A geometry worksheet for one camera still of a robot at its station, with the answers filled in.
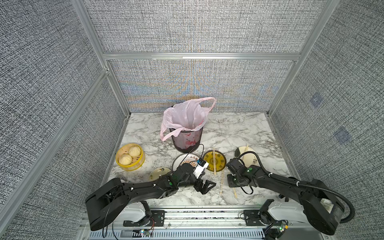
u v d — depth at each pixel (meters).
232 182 0.76
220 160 0.94
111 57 0.88
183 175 0.61
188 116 0.95
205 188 0.68
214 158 0.92
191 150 0.94
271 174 0.54
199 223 0.73
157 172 0.86
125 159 0.88
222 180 0.85
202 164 0.69
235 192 0.82
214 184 0.72
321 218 0.40
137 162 0.88
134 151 0.90
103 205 0.42
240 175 0.63
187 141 0.86
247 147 0.98
